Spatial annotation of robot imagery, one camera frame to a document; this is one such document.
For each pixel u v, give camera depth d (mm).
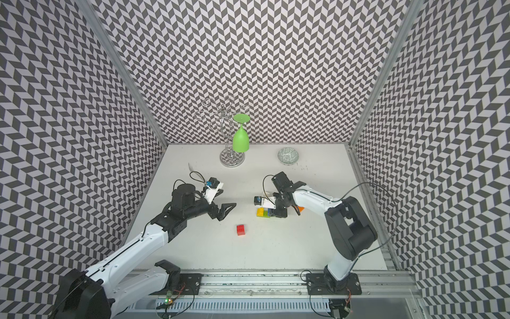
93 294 378
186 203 627
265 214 890
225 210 697
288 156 1116
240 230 830
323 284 721
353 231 456
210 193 682
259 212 887
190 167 1085
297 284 750
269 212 890
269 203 789
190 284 722
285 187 668
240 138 892
